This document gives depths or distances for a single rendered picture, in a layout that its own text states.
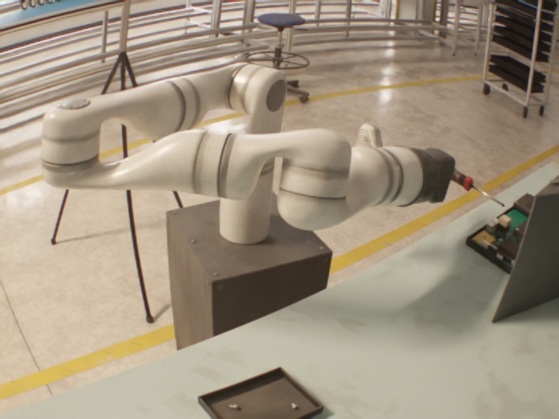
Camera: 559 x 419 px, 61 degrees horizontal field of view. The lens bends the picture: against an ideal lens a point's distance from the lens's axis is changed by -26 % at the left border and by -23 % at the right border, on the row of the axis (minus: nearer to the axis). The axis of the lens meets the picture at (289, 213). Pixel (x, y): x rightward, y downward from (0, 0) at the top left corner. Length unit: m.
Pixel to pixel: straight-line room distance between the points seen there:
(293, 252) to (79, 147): 0.56
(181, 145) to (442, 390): 0.41
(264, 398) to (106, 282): 1.81
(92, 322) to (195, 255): 1.18
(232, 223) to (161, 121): 0.36
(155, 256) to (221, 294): 1.48
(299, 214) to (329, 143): 0.08
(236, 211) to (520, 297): 0.57
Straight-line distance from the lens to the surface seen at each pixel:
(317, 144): 0.60
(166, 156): 0.64
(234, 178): 0.62
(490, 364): 0.73
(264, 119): 0.99
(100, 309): 2.26
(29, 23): 3.54
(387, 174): 0.69
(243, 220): 1.09
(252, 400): 0.62
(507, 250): 0.91
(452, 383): 0.69
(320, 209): 0.61
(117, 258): 2.52
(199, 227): 1.16
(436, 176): 0.79
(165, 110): 0.79
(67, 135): 0.68
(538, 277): 0.80
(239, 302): 1.08
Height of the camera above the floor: 1.48
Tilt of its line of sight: 32 degrees down
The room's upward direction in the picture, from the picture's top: 6 degrees clockwise
